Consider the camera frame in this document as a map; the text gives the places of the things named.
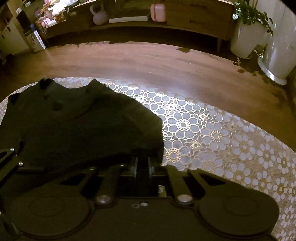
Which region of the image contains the white air conditioner column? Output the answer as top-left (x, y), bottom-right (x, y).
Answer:
top-left (257, 1), bottom-right (295, 85)

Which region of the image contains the black garment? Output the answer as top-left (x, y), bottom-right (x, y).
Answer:
top-left (1, 79), bottom-right (164, 170)

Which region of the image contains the white cardboard box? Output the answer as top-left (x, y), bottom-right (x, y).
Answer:
top-left (25, 30), bottom-right (46, 52)

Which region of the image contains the pink storage box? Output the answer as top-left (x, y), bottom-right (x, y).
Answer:
top-left (150, 4), bottom-right (166, 23)

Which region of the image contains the green potted plant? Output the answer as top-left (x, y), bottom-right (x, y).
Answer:
top-left (233, 0), bottom-right (274, 36)

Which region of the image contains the lace floral tablecloth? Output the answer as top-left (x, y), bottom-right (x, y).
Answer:
top-left (1, 77), bottom-right (295, 240)

